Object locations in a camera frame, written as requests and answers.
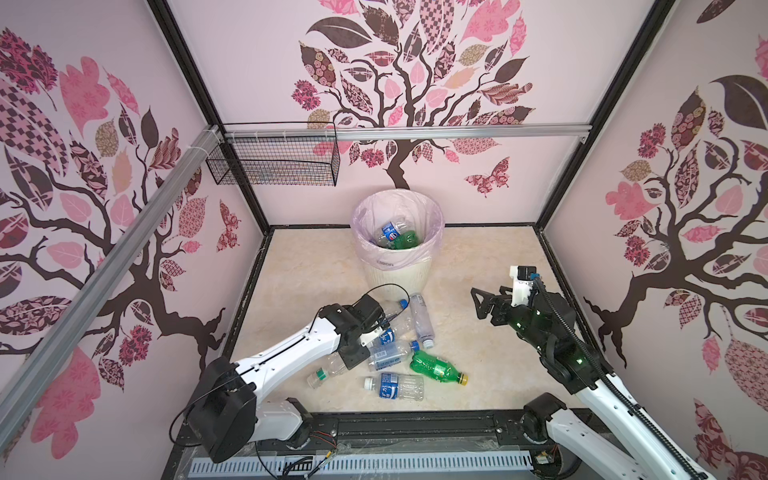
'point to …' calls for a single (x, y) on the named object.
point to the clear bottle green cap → (335, 367)
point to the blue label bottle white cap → (389, 345)
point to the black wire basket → (276, 154)
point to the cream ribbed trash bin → (393, 288)
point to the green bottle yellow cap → (436, 367)
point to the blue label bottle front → (397, 386)
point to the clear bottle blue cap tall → (423, 321)
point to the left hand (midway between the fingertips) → (348, 352)
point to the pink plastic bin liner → (376, 209)
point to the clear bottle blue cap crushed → (391, 312)
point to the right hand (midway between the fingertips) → (489, 286)
